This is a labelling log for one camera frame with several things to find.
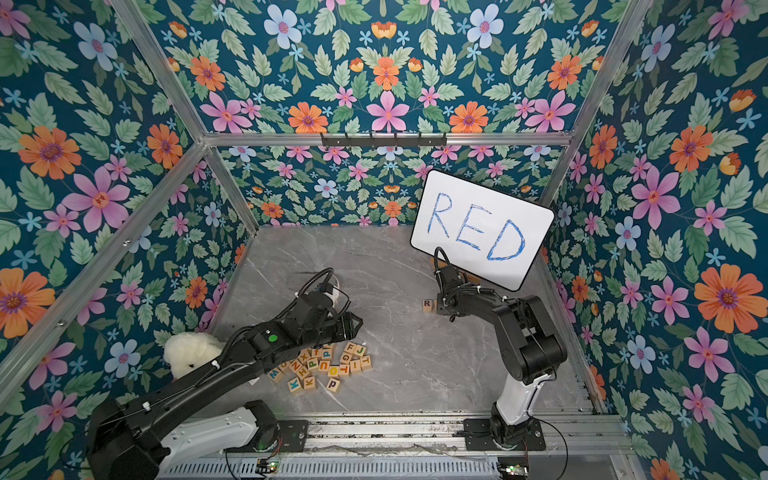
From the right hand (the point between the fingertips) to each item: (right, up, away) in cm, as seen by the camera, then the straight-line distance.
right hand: (456, 302), depth 98 cm
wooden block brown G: (-34, -14, -14) cm, 39 cm away
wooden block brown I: (-31, -15, -15) cm, 38 cm away
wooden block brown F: (-33, -11, -12) cm, 37 cm away
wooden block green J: (-31, -12, -12) cm, 35 cm away
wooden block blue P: (-40, -13, -12) cm, 44 cm away
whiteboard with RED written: (+8, +23, -6) cm, 26 cm away
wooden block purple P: (-37, -20, -18) cm, 45 cm away
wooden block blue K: (-47, -20, -18) cm, 54 cm away
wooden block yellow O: (-37, -17, -16) cm, 44 cm away
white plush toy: (-67, -6, -30) cm, 74 cm away
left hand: (-28, -2, -21) cm, 36 cm away
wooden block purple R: (-9, -1, -2) cm, 10 cm away
